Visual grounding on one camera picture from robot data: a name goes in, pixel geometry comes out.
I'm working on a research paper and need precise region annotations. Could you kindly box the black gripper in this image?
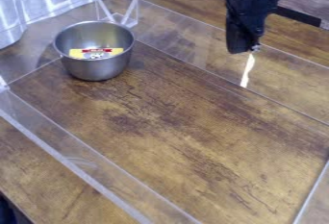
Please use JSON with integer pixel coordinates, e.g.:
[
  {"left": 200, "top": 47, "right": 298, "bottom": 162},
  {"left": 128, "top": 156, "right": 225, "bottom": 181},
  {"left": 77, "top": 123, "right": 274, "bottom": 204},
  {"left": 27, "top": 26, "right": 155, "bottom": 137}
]
[{"left": 225, "top": 0, "right": 279, "bottom": 54}]

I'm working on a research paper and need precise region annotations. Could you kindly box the silver metal pot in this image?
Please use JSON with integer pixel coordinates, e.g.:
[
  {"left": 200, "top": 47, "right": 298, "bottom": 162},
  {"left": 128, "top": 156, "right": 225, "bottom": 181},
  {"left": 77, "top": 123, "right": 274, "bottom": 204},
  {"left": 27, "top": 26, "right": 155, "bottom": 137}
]
[{"left": 52, "top": 21, "right": 134, "bottom": 81}]

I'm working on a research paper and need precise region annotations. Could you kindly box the yellow object in pot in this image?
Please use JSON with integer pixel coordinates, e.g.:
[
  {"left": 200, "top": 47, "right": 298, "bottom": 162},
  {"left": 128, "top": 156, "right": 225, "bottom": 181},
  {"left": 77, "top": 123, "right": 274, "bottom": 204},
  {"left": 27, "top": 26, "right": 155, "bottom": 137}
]
[{"left": 68, "top": 48, "right": 122, "bottom": 60}]

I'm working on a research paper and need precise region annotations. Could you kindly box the black strip on table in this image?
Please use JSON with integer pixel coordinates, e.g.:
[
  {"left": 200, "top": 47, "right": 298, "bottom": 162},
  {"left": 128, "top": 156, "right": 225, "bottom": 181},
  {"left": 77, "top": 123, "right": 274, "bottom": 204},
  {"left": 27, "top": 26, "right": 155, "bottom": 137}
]
[{"left": 274, "top": 7, "right": 320, "bottom": 27}]

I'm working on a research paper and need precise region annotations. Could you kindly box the clear acrylic barrier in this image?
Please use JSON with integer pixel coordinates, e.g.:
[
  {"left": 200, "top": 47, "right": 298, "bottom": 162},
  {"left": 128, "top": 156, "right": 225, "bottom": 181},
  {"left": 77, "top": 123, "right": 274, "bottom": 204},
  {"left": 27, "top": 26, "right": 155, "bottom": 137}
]
[{"left": 0, "top": 0, "right": 329, "bottom": 224}]

